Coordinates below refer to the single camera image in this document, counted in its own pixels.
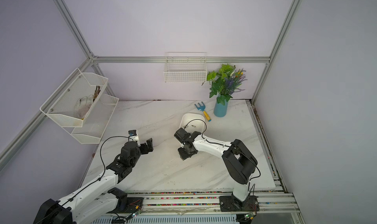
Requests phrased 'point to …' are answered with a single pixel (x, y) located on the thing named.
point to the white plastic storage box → (193, 122)
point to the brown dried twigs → (96, 92)
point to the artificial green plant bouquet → (226, 82)
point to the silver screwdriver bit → (186, 126)
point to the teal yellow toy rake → (202, 107)
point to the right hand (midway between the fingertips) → (187, 155)
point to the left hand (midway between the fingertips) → (144, 141)
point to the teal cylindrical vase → (220, 110)
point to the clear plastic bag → (82, 105)
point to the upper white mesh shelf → (70, 103)
